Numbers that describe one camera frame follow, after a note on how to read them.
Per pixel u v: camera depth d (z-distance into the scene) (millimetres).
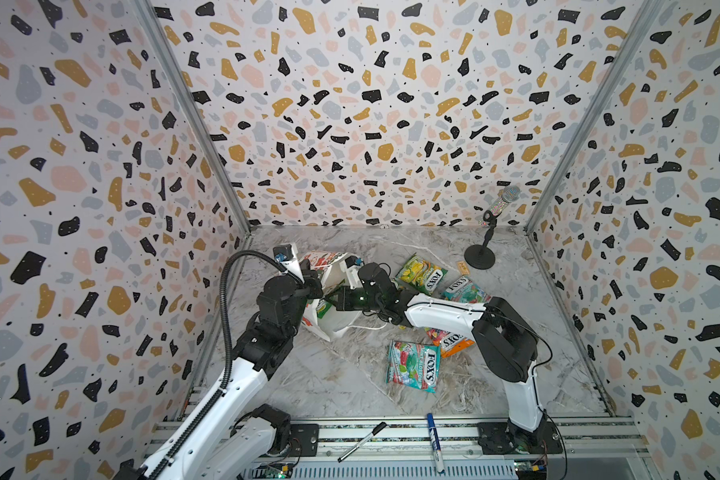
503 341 512
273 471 702
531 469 716
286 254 595
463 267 1095
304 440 733
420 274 1032
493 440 735
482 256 1128
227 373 462
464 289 1003
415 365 842
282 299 515
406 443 747
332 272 762
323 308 823
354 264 796
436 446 727
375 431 758
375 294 688
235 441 560
